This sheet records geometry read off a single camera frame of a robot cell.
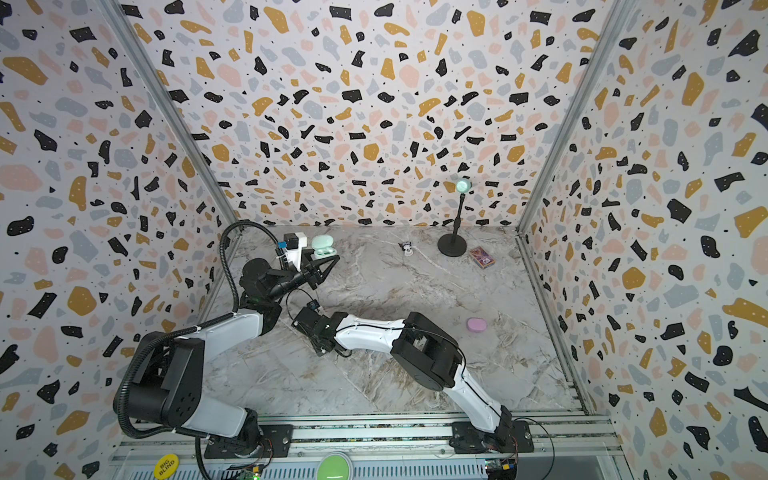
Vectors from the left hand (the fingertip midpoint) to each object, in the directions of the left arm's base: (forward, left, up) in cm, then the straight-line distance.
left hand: (337, 251), depth 77 cm
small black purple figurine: (+23, -19, -26) cm, 40 cm away
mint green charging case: (+1, +4, 0) cm, 4 cm away
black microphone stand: (+26, -38, -27) cm, 53 cm away
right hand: (-11, +7, -26) cm, 29 cm away
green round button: (-44, 0, -26) cm, 51 cm away
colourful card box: (+20, -47, -28) cm, 58 cm away
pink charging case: (-8, -40, -27) cm, 49 cm away
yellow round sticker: (-43, +39, -27) cm, 64 cm away
